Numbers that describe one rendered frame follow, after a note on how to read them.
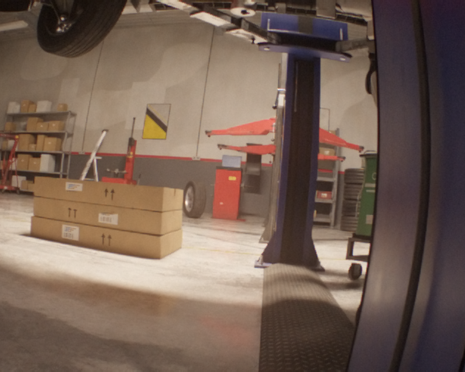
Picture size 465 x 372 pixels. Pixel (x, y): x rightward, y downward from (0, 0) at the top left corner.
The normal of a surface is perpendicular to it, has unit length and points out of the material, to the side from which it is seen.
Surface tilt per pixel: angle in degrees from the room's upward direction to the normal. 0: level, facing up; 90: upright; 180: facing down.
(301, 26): 90
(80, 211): 90
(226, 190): 90
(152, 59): 90
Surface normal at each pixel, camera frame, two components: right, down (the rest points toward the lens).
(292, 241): -0.04, -0.01
